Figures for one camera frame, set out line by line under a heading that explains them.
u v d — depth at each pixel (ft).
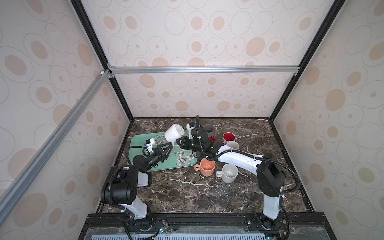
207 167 3.02
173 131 2.61
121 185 1.50
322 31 2.46
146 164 2.37
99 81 2.65
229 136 3.31
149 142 2.63
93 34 2.50
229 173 2.94
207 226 2.39
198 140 2.07
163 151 2.49
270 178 1.57
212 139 3.27
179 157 3.19
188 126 2.53
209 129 3.28
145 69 3.00
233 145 3.07
